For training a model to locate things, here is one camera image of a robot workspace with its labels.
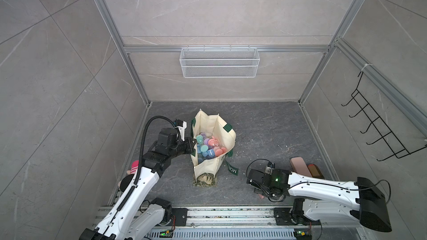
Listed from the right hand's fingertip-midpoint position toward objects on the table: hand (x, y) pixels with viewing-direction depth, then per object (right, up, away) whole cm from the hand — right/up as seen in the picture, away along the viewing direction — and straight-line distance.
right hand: (261, 191), depth 78 cm
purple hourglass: (-27, +22, +12) cm, 37 cm away
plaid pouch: (+30, +7, +8) cm, 32 cm away
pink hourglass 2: (-23, +21, +11) cm, 33 cm away
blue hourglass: (-24, +17, +7) cm, 30 cm away
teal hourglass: (-28, +19, +8) cm, 35 cm away
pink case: (+23, +9, +10) cm, 27 cm away
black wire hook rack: (+47, +28, -14) cm, 56 cm away
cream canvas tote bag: (-24, +30, +16) cm, 42 cm away
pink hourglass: (-20, +18, +4) cm, 27 cm away
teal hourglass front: (-31, +23, +13) cm, 41 cm away
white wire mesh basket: (-21, +69, +23) cm, 76 cm away
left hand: (-30, +26, -2) cm, 39 cm away
